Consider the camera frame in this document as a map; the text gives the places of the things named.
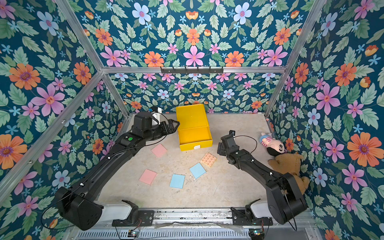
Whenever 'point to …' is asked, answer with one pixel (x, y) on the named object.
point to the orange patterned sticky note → (209, 159)
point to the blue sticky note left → (177, 181)
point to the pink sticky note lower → (147, 176)
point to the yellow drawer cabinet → (193, 131)
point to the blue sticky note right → (197, 170)
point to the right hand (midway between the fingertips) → (225, 146)
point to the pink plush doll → (267, 140)
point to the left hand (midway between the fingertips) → (174, 124)
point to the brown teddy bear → (290, 163)
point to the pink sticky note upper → (159, 150)
